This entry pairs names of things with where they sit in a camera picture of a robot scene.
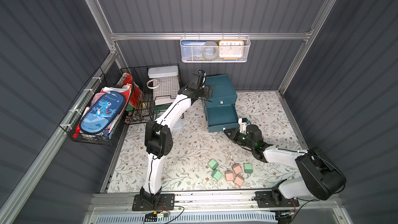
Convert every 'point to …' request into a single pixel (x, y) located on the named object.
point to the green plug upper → (213, 164)
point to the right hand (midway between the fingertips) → (227, 130)
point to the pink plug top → (237, 168)
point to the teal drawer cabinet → (220, 110)
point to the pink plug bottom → (239, 180)
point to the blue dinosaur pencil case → (102, 113)
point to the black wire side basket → (100, 83)
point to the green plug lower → (216, 174)
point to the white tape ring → (153, 80)
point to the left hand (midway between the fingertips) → (208, 89)
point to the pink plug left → (229, 176)
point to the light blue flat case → (178, 126)
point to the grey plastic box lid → (163, 71)
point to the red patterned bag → (126, 79)
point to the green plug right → (248, 168)
